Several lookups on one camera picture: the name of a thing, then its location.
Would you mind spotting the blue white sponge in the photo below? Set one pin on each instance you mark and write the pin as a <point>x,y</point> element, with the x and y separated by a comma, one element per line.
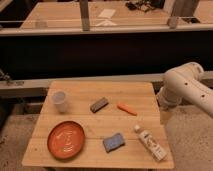
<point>113,142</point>

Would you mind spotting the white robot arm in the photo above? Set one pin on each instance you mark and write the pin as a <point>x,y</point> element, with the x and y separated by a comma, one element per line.
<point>184,82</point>

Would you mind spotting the white ceramic cup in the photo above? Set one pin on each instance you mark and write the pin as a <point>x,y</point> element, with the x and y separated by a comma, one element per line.
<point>60,101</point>

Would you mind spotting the orange carrot toy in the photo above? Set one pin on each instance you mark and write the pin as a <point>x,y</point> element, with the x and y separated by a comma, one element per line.
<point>126,108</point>

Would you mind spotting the orange round plate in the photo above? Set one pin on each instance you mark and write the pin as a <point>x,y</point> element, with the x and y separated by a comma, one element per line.
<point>66,140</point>

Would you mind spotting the white paper sheet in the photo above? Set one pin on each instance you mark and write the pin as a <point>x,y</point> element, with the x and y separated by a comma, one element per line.
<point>107,13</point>

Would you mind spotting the white lotion bottle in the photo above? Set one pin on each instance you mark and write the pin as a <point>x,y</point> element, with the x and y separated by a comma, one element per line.
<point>157,151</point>

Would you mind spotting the grey metal post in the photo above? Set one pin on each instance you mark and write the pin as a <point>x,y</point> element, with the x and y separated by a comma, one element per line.
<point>84,10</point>

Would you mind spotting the black cable clutter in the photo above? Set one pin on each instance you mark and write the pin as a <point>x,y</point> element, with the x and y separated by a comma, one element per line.
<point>142,5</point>

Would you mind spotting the metal clamp bracket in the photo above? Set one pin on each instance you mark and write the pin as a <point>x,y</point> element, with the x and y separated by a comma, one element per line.
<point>9,81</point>

